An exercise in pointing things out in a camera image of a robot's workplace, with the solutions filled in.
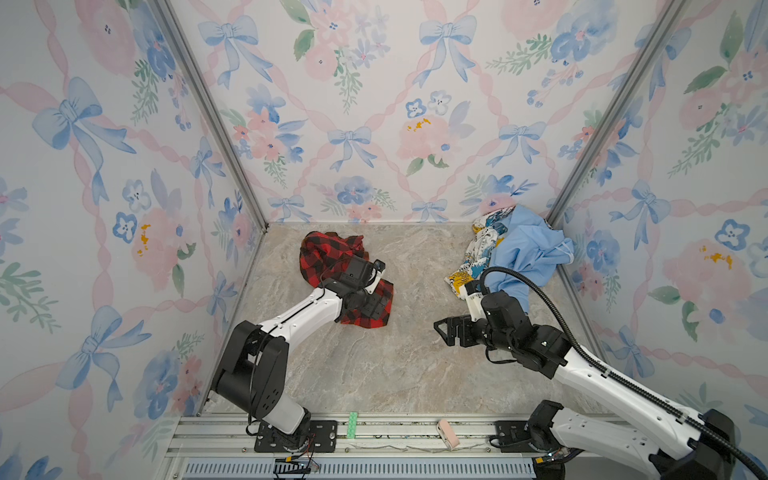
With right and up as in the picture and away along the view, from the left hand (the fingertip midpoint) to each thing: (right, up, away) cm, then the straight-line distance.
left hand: (370, 293), depth 90 cm
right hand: (+20, -5, -14) cm, 25 cm away
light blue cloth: (+52, +14, +7) cm, 55 cm away
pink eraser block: (+20, -32, -16) cm, 41 cm away
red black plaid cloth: (-17, +12, +10) cm, 23 cm away
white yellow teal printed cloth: (+40, +19, +14) cm, 47 cm away
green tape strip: (-4, -31, -15) cm, 34 cm away
